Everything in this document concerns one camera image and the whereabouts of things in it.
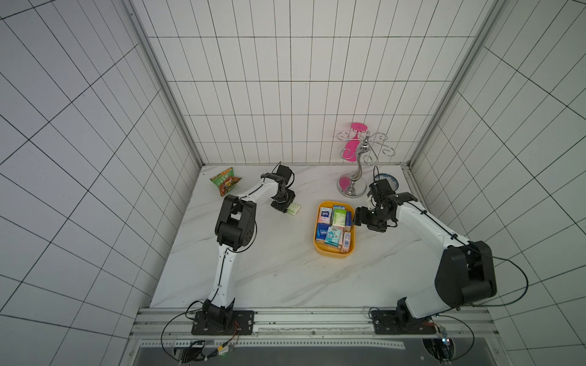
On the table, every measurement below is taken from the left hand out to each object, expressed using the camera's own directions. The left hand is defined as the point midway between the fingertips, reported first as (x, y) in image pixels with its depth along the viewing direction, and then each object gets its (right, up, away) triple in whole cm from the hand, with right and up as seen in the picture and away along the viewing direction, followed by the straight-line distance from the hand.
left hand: (291, 206), depth 102 cm
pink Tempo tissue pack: (+15, -3, -8) cm, 17 cm away
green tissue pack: (+20, -4, -12) cm, 23 cm away
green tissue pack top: (+1, -1, -2) cm, 3 cm away
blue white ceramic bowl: (+49, +12, +6) cm, 50 cm away
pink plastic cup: (+28, +27, -1) cm, 39 cm away
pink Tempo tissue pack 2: (+22, -12, -15) cm, 29 cm away
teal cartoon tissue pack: (+17, -10, -17) cm, 26 cm away
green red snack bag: (-32, +12, +5) cm, 34 cm away
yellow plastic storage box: (+14, -15, -17) cm, 27 cm away
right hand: (+24, -5, -14) cm, 29 cm away
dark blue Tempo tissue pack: (+12, -9, -13) cm, 20 cm away
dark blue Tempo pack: (+24, -4, -10) cm, 26 cm away
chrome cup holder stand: (+31, +9, +9) cm, 34 cm away
